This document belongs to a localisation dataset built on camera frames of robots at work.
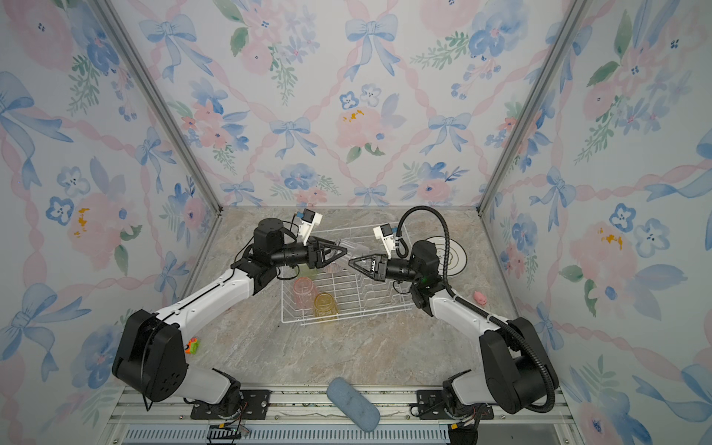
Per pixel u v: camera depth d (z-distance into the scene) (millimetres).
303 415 732
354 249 730
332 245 750
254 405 737
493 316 478
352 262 718
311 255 679
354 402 718
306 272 942
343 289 960
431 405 732
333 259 709
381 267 667
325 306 893
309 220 691
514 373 424
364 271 718
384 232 703
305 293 838
